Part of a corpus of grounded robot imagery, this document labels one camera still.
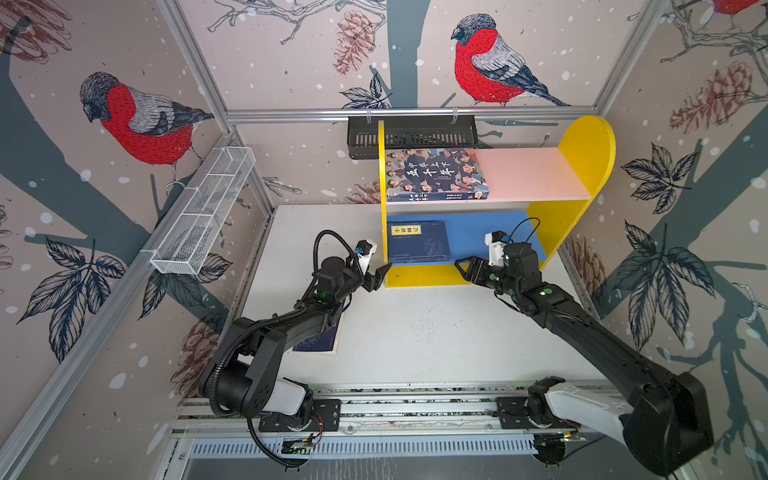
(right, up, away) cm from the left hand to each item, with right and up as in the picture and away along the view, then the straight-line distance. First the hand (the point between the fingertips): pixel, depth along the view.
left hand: (380, 257), depth 84 cm
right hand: (+22, -2, -3) cm, 22 cm away
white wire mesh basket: (-48, +12, -6) cm, 50 cm away
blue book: (+11, +5, +4) cm, 12 cm away
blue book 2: (-17, -25, +1) cm, 30 cm away
